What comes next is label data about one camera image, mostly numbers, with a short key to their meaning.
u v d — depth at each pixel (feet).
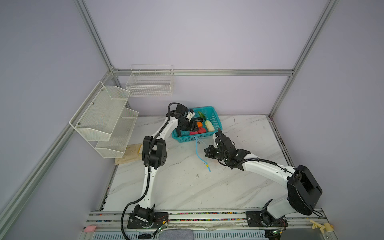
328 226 2.30
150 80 3.13
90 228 2.31
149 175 2.05
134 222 2.40
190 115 3.13
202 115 3.72
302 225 2.43
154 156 2.06
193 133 3.31
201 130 3.42
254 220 2.40
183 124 2.93
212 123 3.63
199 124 3.62
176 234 2.23
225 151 2.09
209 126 3.61
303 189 1.42
